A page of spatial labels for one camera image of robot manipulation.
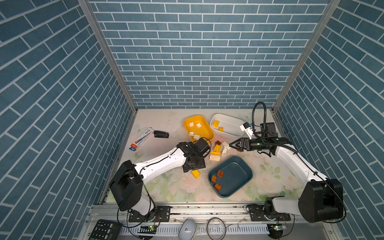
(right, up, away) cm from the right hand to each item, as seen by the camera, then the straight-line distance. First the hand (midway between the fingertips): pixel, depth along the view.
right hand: (232, 144), depth 79 cm
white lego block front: (-20, +1, +26) cm, 33 cm away
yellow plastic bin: (-14, +5, +26) cm, 30 cm away
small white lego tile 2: (-19, +10, +30) cm, 36 cm away
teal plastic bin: (-1, -20, +7) cm, 21 cm away
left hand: (-18, -13, +2) cm, 22 cm away
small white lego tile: (-24, +10, +29) cm, 39 cm away
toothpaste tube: (-61, -4, +20) cm, 64 cm away
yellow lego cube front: (-20, -18, +6) cm, 28 cm away
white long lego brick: (-8, -11, +14) cm, 20 cm away
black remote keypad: (-61, -38, -11) cm, 73 cm away
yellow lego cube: (-5, +11, +31) cm, 34 cm away
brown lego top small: (-6, -2, +20) cm, 20 cm away
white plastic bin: (+3, +9, +32) cm, 33 cm away
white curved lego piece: (-1, -6, +16) cm, 17 cm away
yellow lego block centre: (-6, -5, +17) cm, 19 cm away
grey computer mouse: (-23, -34, -17) cm, 44 cm away
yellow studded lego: (-2, +7, +28) cm, 29 cm away
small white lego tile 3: (-24, +4, +26) cm, 35 cm away
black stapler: (-45, +3, +23) cm, 51 cm away
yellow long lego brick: (-8, -8, +16) cm, 20 cm away
